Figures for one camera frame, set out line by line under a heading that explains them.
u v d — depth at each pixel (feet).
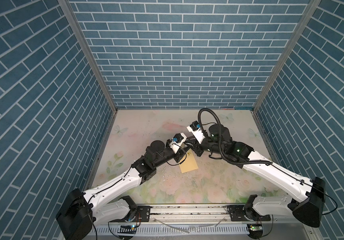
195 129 1.93
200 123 1.85
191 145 2.19
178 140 1.96
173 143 1.99
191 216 2.42
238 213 2.42
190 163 3.00
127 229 2.37
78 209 1.29
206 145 1.96
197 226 2.32
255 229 2.42
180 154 2.10
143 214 2.42
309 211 1.26
